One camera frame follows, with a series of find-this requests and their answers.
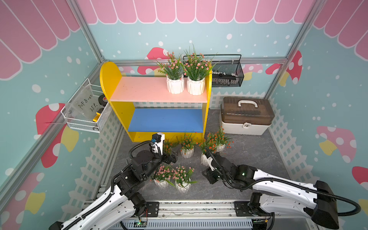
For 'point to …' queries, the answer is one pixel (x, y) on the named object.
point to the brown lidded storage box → (246, 116)
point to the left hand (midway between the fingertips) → (172, 144)
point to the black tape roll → (103, 100)
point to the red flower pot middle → (188, 144)
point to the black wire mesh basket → (226, 73)
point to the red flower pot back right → (219, 140)
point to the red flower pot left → (167, 146)
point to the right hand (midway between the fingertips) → (203, 173)
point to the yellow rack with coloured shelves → (144, 108)
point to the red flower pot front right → (209, 144)
